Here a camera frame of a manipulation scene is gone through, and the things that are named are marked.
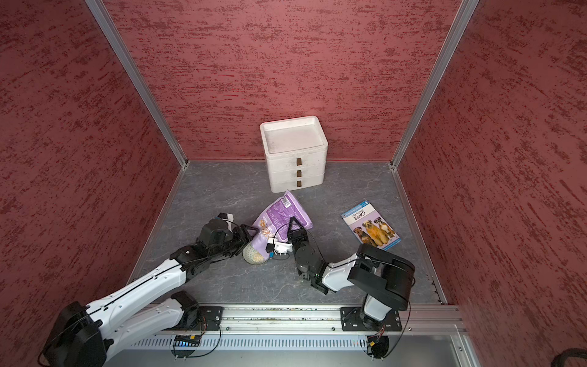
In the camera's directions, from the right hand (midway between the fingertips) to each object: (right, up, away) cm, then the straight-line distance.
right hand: (297, 219), depth 81 cm
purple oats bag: (-9, 0, -2) cm, 9 cm away
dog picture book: (+31, -6, +14) cm, 35 cm away
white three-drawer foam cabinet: (0, +26, +11) cm, 28 cm away
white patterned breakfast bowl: (-18, -15, +6) cm, 24 cm away
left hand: (-15, -7, -1) cm, 17 cm away
